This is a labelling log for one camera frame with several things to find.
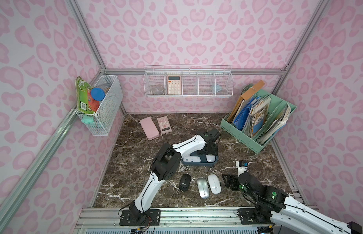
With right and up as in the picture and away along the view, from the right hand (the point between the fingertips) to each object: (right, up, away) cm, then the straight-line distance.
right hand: (226, 176), depth 79 cm
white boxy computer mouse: (-18, +6, +12) cm, 23 cm away
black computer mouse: (-22, -5, +4) cm, 23 cm away
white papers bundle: (+29, +28, +3) cm, 41 cm away
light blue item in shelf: (0, +53, +21) cm, 57 cm away
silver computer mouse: (-12, -7, +2) cm, 14 cm away
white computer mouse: (-6, -5, +3) cm, 8 cm away
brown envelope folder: (+12, +44, +5) cm, 46 cm away
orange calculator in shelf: (-30, +53, +14) cm, 63 cm away
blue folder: (+14, +31, +18) cm, 38 cm away
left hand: (-6, +11, +17) cm, 21 cm away
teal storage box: (-11, +5, +13) cm, 17 cm away
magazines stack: (+23, +33, +12) cm, 42 cm away
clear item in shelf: (-40, +49, +14) cm, 65 cm away
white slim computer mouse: (-7, +6, +14) cm, 16 cm away
